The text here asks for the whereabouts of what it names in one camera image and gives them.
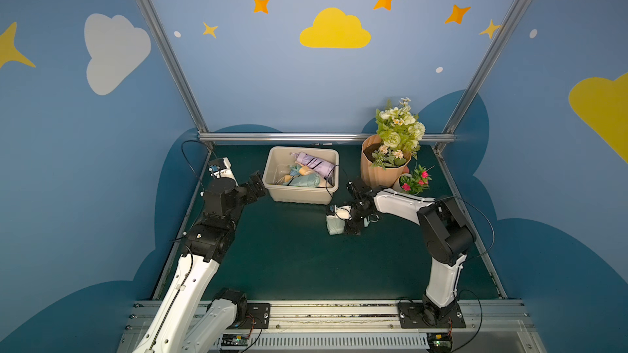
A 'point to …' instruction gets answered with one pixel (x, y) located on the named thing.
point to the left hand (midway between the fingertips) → (245, 174)
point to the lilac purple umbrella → (318, 166)
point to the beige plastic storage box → (280, 155)
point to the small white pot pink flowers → (418, 180)
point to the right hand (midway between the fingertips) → (349, 217)
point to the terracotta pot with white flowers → (386, 155)
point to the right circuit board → (440, 342)
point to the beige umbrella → (304, 169)
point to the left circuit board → (235, 340)
